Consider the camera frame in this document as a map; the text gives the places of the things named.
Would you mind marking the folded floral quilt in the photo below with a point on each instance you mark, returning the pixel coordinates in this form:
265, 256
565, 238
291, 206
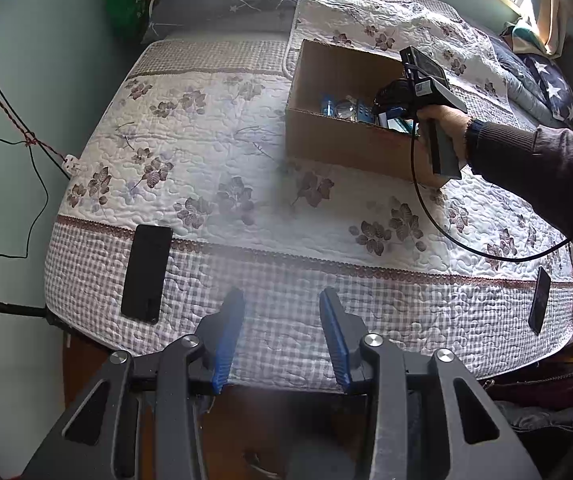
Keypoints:
385, 27

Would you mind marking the clear glass bottle black cap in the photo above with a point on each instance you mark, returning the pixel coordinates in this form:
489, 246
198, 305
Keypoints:
346, 110

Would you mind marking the black smartphone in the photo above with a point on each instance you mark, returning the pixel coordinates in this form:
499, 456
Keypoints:
146, 270

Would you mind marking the green bag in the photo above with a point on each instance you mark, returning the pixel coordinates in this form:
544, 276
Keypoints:
127, 18

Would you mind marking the brown cardboard box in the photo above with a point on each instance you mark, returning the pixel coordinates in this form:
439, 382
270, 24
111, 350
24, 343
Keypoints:
355, 75

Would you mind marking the grey folded duvet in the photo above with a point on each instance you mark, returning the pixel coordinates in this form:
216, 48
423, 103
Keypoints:
523, 91

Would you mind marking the navy star pillow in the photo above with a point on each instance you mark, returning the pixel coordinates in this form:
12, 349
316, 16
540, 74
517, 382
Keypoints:
558, 94

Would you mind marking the floral quilted bedspread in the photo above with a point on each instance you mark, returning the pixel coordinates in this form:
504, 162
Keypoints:
194, 140

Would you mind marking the black remote control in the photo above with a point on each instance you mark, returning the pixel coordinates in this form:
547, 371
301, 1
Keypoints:
539, 303

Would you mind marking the right beige curtain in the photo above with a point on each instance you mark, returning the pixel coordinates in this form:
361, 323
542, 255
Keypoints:
540, 29

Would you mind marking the black tripod rod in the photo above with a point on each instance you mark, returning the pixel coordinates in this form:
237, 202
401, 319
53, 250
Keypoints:
44, 313

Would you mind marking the blue calculator remote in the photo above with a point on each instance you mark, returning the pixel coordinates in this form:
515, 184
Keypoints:
365, 114

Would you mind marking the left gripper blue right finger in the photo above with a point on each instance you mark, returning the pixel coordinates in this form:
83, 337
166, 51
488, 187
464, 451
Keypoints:
335, 324

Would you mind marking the person's right forearm dark sleeve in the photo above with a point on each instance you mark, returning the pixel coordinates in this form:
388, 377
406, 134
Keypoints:
534, 165

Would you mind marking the person's right hand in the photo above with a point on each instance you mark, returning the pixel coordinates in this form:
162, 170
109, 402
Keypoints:
453, 122

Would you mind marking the blue orange tissue pack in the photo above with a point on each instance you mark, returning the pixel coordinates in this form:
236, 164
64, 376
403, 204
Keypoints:
401, 125

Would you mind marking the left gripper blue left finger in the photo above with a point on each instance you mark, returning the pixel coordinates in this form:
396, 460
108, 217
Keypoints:
230, 320

